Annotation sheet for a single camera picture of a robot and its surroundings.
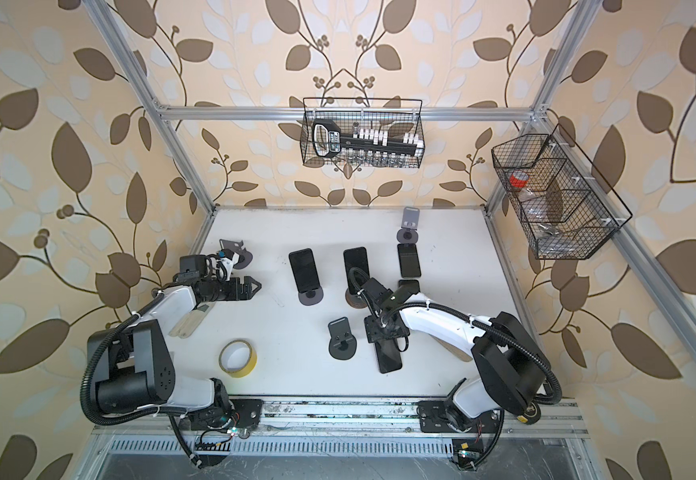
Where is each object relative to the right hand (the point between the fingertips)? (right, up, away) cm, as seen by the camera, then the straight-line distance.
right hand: (381, 336), depth 84 cm
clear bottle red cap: (+37, +35, -12) cm, 52 cm away
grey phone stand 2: (-11, -2, -2) cm, 11 cm away
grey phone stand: (-22, +9, +12) cm, 26 cm away
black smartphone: (-7, +22, +2) cm, 23 cm away
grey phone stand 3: (+12, +33, +24) cm, 43 cm away
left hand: (-41, +14, +6) cm, 44 cm away
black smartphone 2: (+11, +20, +21) cm, 31 cm away
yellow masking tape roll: (-37, -8, -4) cm, 38 cm away
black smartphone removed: (+12, +12, +17) cm, 24 cm away
